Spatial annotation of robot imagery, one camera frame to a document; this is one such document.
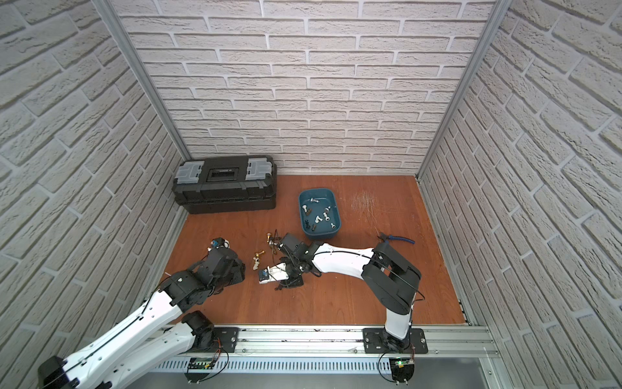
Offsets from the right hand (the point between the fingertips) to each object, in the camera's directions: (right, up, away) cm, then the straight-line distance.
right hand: (283, 275), depth 84 cm
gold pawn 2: (-11, +6, +7) cm, 14 cm away
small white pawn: (+19, +16, +15) cm, 29 cm away
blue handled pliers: (+40, +11, +12) cm, 43 cm away
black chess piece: (+8, +16, +17) cm, 25 cm away
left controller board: (-24, -23, -12) cm, 36 cm away
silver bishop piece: (+16, +22, +19) cm, 34 cm away
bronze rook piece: (+10, +15, +16) cm, 24 cm away
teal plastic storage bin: (+13, +20, +19) cm, 30 cm away
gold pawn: (-8, +13, +13) cm, 20 cm away
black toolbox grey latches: (-24, +33, +8) cm, 42 cm away
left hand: (-12, +6, -5) cm, 14 cm away
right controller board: (+38, -24, -14) cm, 47 cm away
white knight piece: (+6, +24, +21) cm, 33 cm away
